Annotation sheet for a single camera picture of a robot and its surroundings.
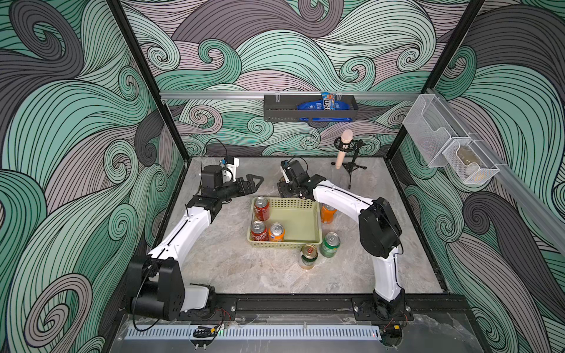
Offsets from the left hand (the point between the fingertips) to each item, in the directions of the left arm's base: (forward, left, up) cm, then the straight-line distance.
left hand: (255, 178), depth 80 cm
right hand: (+7, -13, -13) cm, 20 cm away
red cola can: (-5, -2, -14) cm, 15 cm away
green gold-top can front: (-23, -20, -14) cm, 34 cm away
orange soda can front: (-15, -8, -14) cm, 22 cm away
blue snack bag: (+32, -26, +11) cm, 42 cm away
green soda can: (-20, -28, -14) cm, 37 cm away
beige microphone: (+20, -37, +3) cm, 42 cm away
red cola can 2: (-15, -1, -14) cm, 20 cm away
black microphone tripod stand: (+19, -41, -3) cm, 45 cm away
